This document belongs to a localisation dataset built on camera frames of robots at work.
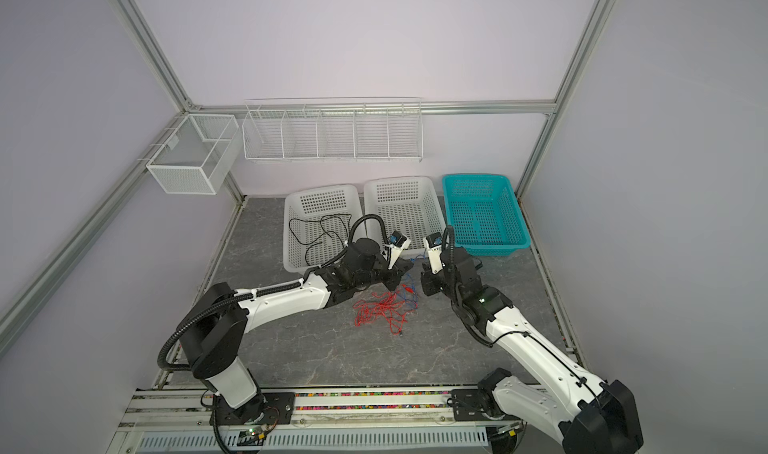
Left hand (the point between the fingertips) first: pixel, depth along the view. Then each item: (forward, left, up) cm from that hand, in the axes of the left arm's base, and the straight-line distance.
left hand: (412, 267), depth 81 cm
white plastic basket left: (+37, +33, -11) cm, 51 cm away
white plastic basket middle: (+38, -2, -15) cm, 41 cm away
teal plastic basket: (+32, -32, -17) cm, 48 cm away
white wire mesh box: (+43, +69, +8) cm, 82 cm away
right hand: (-1, -4, +2) cm, 4 cm away
